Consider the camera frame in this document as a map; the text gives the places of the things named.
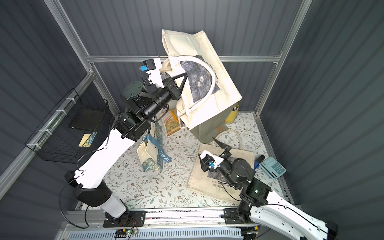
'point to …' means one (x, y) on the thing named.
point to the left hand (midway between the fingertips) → (186, 74)
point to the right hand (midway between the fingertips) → (211, 145)
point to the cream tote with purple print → (212, 183)
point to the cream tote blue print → (149, 150)
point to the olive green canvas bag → (206, 131)
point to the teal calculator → (273, 167)
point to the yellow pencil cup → (230, 119)
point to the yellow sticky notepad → (84, 141)
